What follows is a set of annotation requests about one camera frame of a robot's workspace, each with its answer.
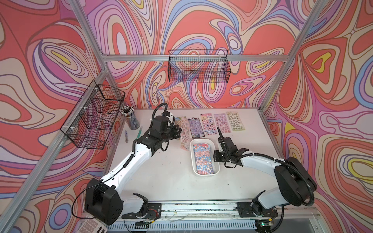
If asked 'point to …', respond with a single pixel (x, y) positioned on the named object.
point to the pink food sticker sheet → (184, 141)
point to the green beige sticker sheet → (235, 121)
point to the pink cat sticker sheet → (209, 123)
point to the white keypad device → (92, 225)
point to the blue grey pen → (126, 135)
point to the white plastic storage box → (212, 142)
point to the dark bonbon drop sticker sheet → (196, 129)
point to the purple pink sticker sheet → (221, 121)
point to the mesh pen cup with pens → (128, 111)
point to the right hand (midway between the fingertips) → (214, 160)
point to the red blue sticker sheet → (203, 158)
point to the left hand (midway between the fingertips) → (184, 129)
